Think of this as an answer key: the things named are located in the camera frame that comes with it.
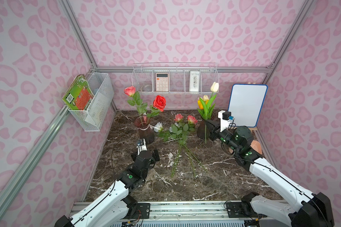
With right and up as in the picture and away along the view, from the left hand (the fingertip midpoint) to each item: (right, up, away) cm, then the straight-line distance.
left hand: (149, 147), depth 80 cm
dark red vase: (-6, +14, +10) cm, 19 cm away
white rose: (+2, +11, +21) cm, 24 cm away
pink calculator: (+6, +41, +12) cm, 43 cm away
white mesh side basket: (-28, +16, -8) cm, 33 cm away
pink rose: (+17, +18, +29) cm, 38 cm away
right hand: (+29, +15, -10) cm, 34 cm away
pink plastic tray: (+68, -1, +15) cm, 70 cm away
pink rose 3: (-11, +32, +1) cm, 34 cm away
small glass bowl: (-4, +37, +12) cm, 39 cm away
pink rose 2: (+27, +16, +26) cm, 41 cm away
